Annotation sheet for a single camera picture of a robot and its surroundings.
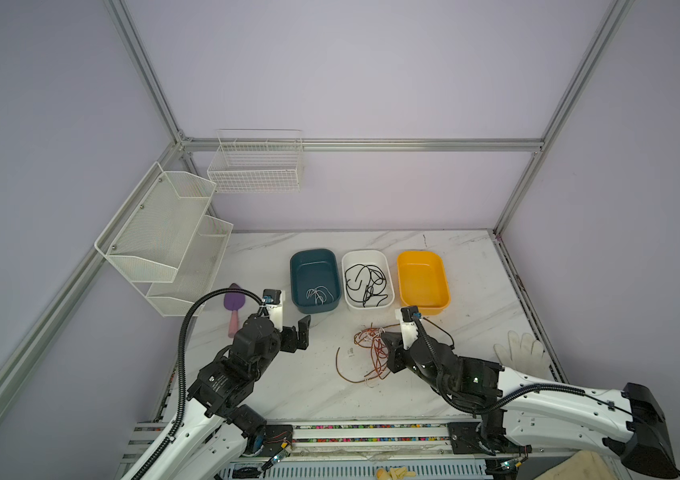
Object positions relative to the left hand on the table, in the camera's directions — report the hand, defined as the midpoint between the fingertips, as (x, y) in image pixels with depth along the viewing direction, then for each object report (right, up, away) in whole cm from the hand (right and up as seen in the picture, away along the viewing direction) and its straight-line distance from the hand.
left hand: (290, 318), depth 73 cm
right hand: (+22, -4, -1) cm, 22 cm away
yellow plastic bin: (+43, +6, +38) cm, 57 cm away
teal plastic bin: (+2, +7, +32) cm, 33 cm away
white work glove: (+68, -15, +16) cm, 72 cm away
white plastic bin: (+24, +15, +33) cm, 44 cm away
